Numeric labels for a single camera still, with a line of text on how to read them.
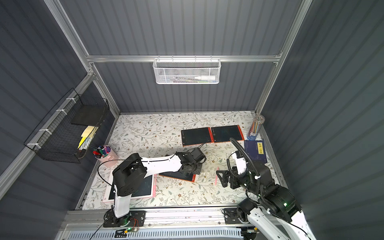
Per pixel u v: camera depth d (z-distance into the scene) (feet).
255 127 3.07
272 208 1.36
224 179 1.88
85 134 2.40
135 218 2.38
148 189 2.71
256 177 1.44
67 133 2.38
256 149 3.19
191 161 2.31
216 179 2.84
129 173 1.73
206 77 2.99
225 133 3.57
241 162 1.84
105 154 2.78
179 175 2.92
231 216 2.41
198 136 3.52
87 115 2.59
